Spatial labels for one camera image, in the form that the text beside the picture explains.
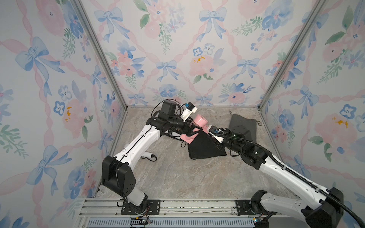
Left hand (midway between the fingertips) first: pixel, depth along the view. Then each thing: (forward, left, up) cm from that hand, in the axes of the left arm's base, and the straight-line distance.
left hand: (198, 124), depth 74 cm
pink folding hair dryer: (-2, 0, +4) cm, 4 cm away
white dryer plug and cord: (-6, +28, -25) cm, 38 cm away
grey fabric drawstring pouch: (+26, -33, -26) cm, 49 cm away
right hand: (+1, -5, -1) cm, 5 cm away
